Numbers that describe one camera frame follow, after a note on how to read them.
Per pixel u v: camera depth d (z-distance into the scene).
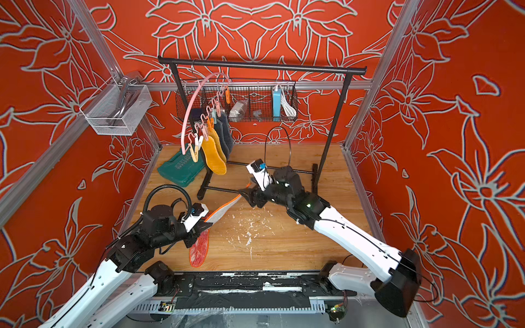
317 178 0.91
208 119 0.74
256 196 0.59
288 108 0.90
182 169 1.03
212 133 0.78
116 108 0.83
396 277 0.38
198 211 0.58
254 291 0.73
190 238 0.61
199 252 0.81
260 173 0.58
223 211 0.69
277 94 0.83
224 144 0.90
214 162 0.86
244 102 0.95
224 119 0.86
